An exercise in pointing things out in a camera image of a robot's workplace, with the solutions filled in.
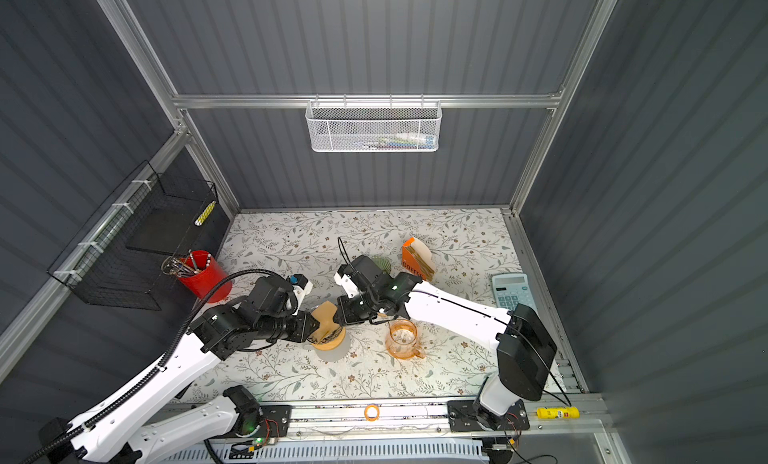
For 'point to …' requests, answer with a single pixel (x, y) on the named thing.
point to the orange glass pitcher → (401, 339)
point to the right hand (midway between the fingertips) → (335, 323)
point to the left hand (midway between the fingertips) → (318, 325)
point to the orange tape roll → (372, 419)
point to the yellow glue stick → (558, 412)
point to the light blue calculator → (511, 290)
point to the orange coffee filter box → (417, 259)
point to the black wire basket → (129, 254)
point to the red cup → (205, 277)
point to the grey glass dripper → (326, 338)
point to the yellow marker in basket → (204, 214)
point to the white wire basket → (374, 126)
